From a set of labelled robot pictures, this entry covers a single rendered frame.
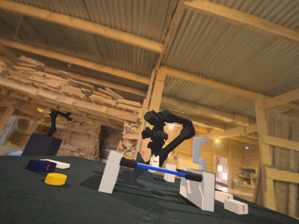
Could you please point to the yellow short cylinder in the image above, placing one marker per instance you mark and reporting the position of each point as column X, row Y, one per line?
column 55, row 179

